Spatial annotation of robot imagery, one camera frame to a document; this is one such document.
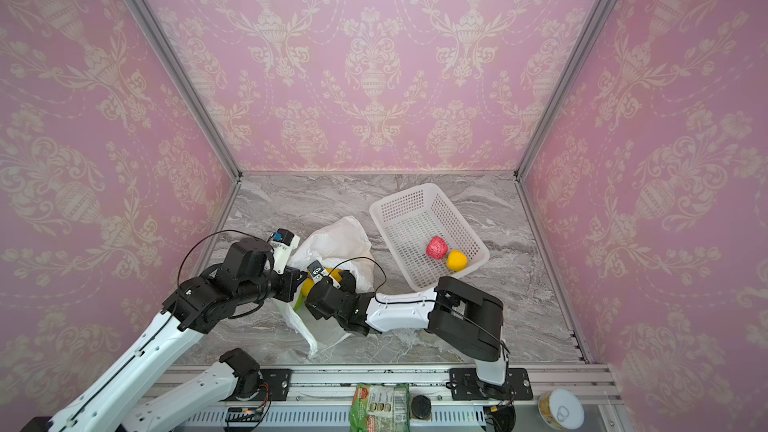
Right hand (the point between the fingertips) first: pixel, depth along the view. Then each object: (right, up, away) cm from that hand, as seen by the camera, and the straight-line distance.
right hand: (326, 285), depth 84 cm
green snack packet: (+16, -25, -14) cm, 33 cm away
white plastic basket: (+31, +12, +18) cm, 37 cm away
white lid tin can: (+56, -22, -18) cm, 63 cm away
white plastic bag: (+5, +12, -2) cm, 13 cm away
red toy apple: (+33, +9, +8) cm, 35 cm away
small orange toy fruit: (+38, +6, +6) cm, 39 cm away
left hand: (-1, +5, -13) cm, 14 cm away
